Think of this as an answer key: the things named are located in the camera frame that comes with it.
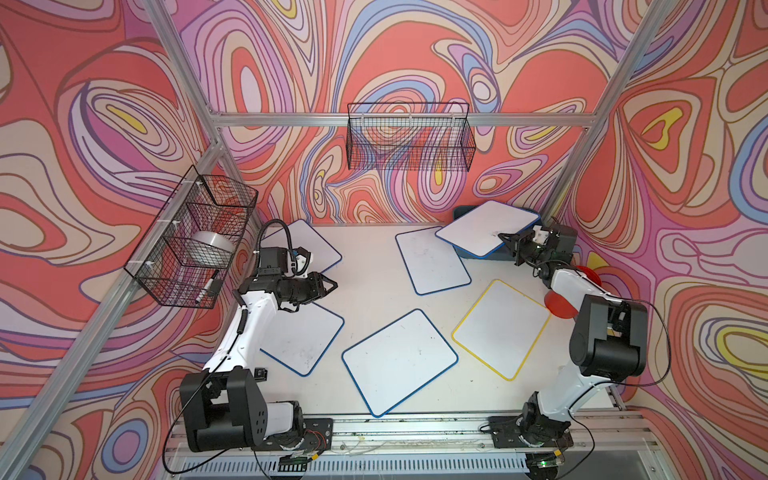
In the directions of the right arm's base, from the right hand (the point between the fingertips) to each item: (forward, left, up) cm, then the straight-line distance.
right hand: (497, 238), depth 90 cm
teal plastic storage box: (-6, 0, 0) cm, 6 cm away
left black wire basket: (-12, +85, +12) cm, 87 cm away
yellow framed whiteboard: (-19, -3, -23) cm, 30 cm away
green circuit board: (-53, +60, -21) cm, 83 cm away
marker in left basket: (-20, +79, +7) cm, 82 cm away
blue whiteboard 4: (-23, +62, -18) cm, 68 cm away
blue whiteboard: (+13, +59, -20) cm, 64 cm away
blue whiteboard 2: (+5, +18, -18) cm, 26 cm away
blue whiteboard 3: (-30, +33, -19) cm, 49 cm away
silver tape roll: (-14, +76, +16) cm, 79 cm away
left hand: (-15, +50, -2) cm, 52 cm away
